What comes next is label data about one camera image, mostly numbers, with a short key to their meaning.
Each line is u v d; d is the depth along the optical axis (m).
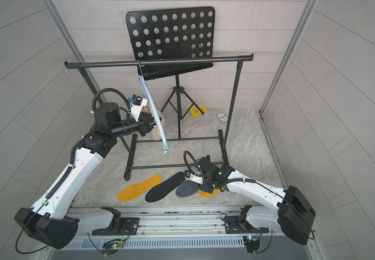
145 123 0.57
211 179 0.58
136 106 0.55
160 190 0.81
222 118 1.12
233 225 0.71
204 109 1.18
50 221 0.35
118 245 0.65
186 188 0.82
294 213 0.39
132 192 0.81
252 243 0.69
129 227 0.71
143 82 0.56
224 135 0.85
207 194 0.80
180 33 0.69
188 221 0.73
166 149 0.96
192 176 0.69
